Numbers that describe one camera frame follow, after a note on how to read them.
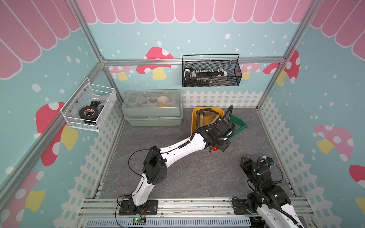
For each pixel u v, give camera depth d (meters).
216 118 1.06
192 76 0.89
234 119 0.96
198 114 1.13
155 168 0.48
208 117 1.11
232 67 0.95
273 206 0.51
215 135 0.60
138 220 0.74
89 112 0.71
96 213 0.73
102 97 0.78
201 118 1.09
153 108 1.06
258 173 0.56
